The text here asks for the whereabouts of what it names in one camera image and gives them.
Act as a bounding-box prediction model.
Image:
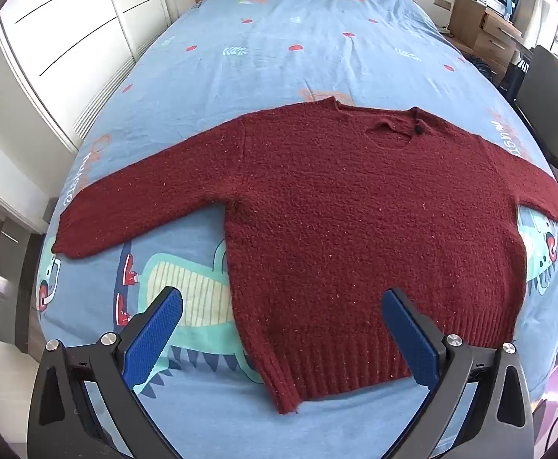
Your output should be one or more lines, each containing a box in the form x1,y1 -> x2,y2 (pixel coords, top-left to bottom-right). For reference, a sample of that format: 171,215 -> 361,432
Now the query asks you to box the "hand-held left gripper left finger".
27,286 -> 184,459

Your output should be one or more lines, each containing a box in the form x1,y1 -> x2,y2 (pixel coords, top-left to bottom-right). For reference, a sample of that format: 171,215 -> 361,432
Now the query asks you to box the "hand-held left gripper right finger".
380,288 -> 535,459

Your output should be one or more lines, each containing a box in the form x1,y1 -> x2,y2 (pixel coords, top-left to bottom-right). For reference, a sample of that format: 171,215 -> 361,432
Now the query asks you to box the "dark red knit sweater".
51,96 -> 558,416

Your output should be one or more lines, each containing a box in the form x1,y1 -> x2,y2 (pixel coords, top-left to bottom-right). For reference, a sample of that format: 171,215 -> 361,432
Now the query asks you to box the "black bag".
467,55 -> 500,87

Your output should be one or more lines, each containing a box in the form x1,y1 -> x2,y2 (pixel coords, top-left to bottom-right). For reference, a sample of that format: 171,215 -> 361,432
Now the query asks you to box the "grey chair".
501,45 -> 558,185

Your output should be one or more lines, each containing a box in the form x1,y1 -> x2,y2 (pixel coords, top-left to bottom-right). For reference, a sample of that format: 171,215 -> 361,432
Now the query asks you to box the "bed with blue printed sheet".
31,0 -> 558,459

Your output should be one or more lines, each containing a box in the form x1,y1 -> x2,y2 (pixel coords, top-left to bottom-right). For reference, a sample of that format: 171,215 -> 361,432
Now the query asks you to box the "wooden drawer cabinet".
448,0 -> 523,82

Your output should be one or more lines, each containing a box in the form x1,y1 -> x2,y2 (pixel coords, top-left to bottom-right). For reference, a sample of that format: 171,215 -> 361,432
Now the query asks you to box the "white wardrobe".
0,0 -> 198,244

